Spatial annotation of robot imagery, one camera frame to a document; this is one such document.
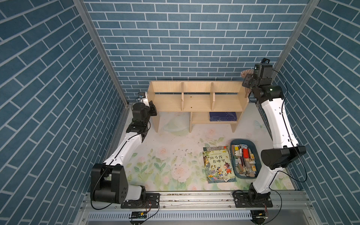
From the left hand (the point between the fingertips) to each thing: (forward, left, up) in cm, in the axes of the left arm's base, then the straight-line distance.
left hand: (156, 101), depth 82 cm
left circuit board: (-52, +7, -32) cm, 62 cm away
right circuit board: (-52, -56, -28) cm, 81 cm away
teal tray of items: (-24, -56, -25) cm, 66 cm away
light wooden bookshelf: (+3, -31, -3) cm, 31 cm away
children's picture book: (-27, -39, -28) cm, 55 cm away
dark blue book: (+1, -43, -14) cm, 45 cm away
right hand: (+5, -53, +14) cm, 55 cm away
